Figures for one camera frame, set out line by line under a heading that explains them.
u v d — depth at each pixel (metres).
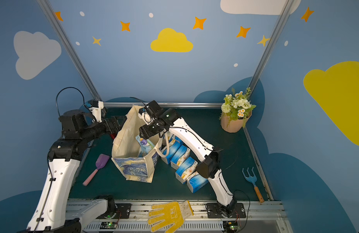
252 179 0.85
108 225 0.70
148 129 0.67
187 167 0.82
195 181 0.77
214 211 0.75
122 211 0.74
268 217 0.73
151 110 0.59
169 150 0.85
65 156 0.43
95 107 0.56
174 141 0.93
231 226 0.71
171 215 0.73
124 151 0.74
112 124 0.58
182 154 0.87
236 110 0.84
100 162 0.91
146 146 0.80
